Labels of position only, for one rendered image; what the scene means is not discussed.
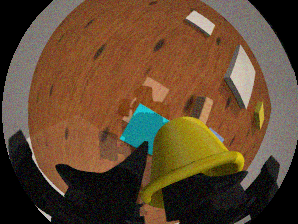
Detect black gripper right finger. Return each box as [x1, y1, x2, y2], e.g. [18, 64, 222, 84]
[161, 171, 247, 221]

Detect yellow rectangular block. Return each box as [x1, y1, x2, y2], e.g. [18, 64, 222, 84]
[254, 101, 265, 129]

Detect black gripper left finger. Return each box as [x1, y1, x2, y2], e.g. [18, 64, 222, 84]
[55, 141, 149, 221]

